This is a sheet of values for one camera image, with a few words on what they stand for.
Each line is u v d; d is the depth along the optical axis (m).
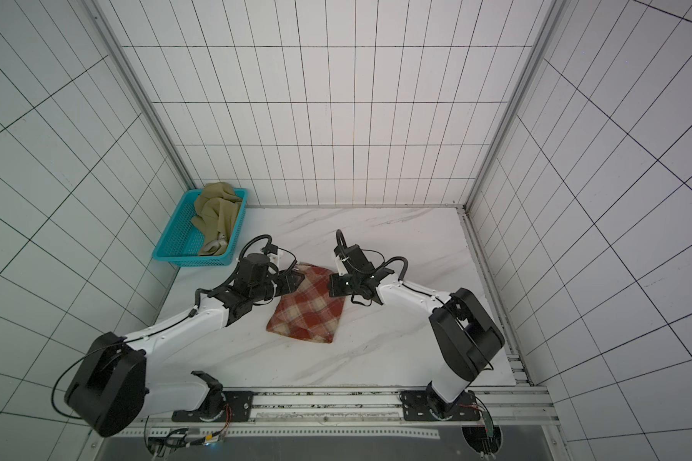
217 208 1.04
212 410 0.66
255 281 0.66
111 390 0.41
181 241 1.05
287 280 0.74
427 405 0.66
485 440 0.69
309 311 0.87
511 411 0.73
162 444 0.70
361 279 0.68
